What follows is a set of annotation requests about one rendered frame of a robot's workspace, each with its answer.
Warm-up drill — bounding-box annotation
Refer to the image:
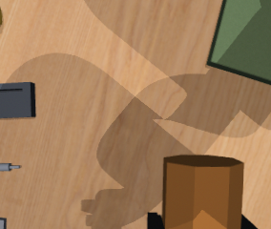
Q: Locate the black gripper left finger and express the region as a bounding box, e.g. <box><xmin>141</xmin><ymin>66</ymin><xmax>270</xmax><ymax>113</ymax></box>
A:
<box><xmin>147</xmin><ymin>212</ymin><xmax>164</xmax><ymax>229</ymax></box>

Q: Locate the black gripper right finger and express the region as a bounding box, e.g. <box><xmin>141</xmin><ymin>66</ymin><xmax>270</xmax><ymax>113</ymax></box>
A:
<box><xmin>240</xmin><ymin>214</ymin><xmax>258</xmax><ymax>229</ymax></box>

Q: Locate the orange-brown faceted cylinder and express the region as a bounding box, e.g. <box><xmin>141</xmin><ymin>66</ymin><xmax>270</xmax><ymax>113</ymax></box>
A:
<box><xmin>162</xmin><ymin>155</ymin><xmax>244</xmax><ymax>229</ymax></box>

